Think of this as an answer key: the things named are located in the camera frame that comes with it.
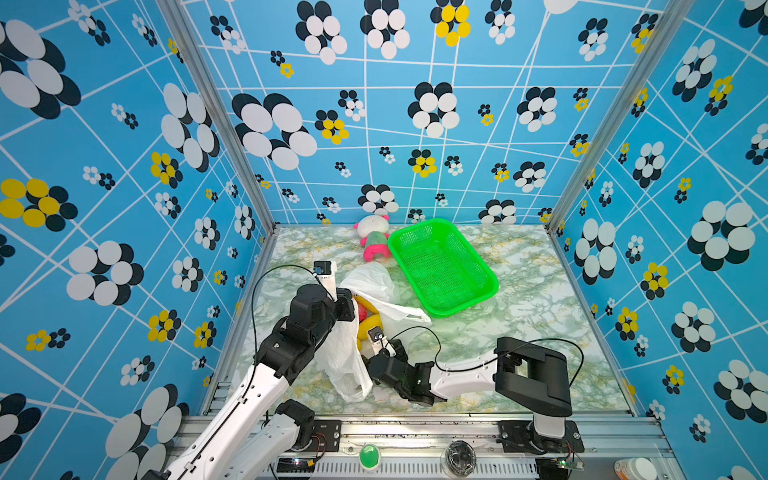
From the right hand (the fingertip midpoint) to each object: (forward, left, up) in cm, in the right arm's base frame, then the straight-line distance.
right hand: (373, 351), depth 85 cm
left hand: (+8, +4, +22) cm, 23 cm away
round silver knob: (-26, -20, +8) cm, 34 cm away
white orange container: (-27, -58, +4) cm, 64 cm away
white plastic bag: (-6, +7, +12) cm, 16 cm away
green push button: (-26, -1, +8) cm, 27 cm away
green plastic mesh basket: (+33, -23, -3) cm, 40 cm away
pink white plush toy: (+42, +2, +4) cm, 42 cm away
